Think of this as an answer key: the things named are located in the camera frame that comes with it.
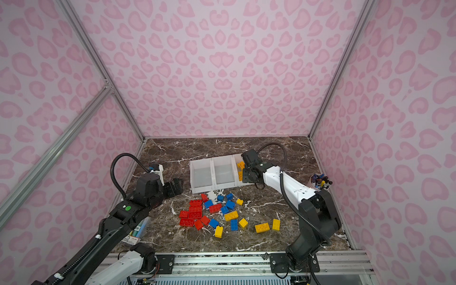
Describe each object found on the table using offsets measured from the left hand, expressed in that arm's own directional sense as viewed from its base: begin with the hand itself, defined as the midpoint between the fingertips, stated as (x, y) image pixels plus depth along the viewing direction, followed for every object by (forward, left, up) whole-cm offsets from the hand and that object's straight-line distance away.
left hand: (176, 181), depth 78 cm
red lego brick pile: (-10, -6, -18) cm, 21 cm away
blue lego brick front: (-14, -25, -17) cm, 33 cm away
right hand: (+7, -33, -8) cm, 35 cm away
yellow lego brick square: (+10, -29, -13) cm, 33 cm away
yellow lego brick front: (-16, -18, -17) cm, 30 cm away
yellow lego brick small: (-14, -29, -15) cm, 36 cm away
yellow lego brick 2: (-9, -24, -18) cm, 31 cm away
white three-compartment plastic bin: (+11, -15, -12) cm, 22 cm away
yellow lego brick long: (-15, -38, -17) cm, 45 cm away
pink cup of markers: (+2, -66, -5) cm, 66 cm away
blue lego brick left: (-12, -15, -19) cm, 27 cm away
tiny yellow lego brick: (-2, -28, -18) cm, 33 cm away
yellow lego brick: (-13, -45, -17) cm, 50 cm away
